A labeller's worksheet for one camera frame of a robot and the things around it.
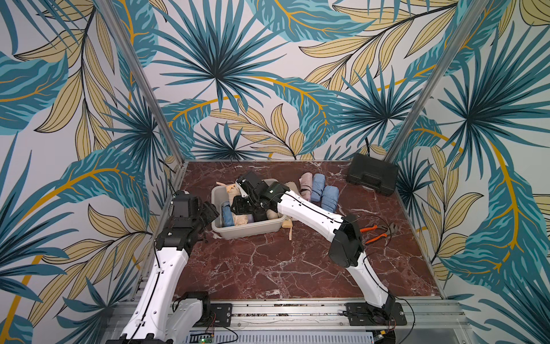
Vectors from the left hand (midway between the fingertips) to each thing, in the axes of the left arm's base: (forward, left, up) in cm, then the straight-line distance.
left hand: (210, 213), depth 78 cm
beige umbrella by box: (+25, -32, -15) cm, 43 cm away
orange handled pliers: (+4, -76, -18) cm, 78 cm away
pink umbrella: (+25, -38, -14) cm, 48 cm away
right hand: (+4, -8, -3) cm, 9 cm away
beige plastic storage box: (+13, 0, -6) cm, 14 cm away
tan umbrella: (+9, -8, +1) cm, 12 cm away
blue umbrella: (+18, -49, -15) cm, 55 cm away
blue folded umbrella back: (+27, -45, -15) cm, 55 cm away
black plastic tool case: (+33, -74, -13) cm, 82 cm away
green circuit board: (-37, -1, -21) cm, 42 cm away
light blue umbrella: (+4, -3, -12) cm, 13 cm away
